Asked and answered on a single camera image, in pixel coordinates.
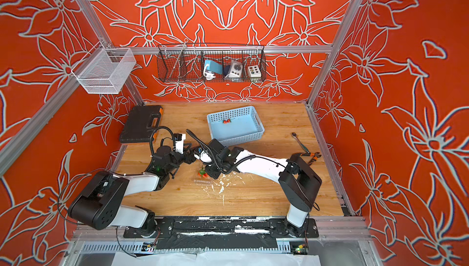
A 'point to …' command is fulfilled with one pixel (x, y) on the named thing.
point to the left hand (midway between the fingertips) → (196, 144)
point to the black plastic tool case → (141, 121)
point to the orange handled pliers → (315, 155)
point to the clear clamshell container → (203, 178)
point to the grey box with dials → (235, 70)
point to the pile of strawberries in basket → (227, 121)
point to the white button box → (254, 71)
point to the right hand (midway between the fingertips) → (204, 169)
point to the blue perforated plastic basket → (235, 126)
